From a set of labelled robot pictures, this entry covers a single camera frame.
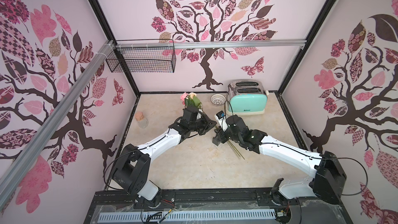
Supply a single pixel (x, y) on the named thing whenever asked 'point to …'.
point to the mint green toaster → (246, 97)
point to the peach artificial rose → (197, 102)
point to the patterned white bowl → (218, 99)
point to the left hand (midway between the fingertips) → (217, 125)
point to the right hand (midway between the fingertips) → (216, 127)
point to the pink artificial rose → (186, 101)
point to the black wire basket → (132, 60)
